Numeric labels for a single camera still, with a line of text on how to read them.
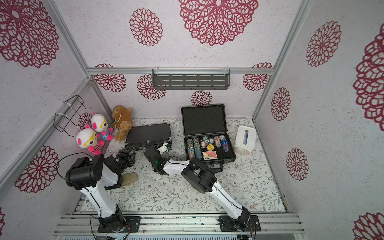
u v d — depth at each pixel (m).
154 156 0.75
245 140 0.99
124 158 0.86
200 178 0.58
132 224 0.73
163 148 0.90
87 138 0.85
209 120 1.07
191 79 0.95
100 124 0.93
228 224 0.74
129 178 0.85
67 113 0.76
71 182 0.50
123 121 1.12
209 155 0.97
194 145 1.01
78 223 0.75
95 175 0.52
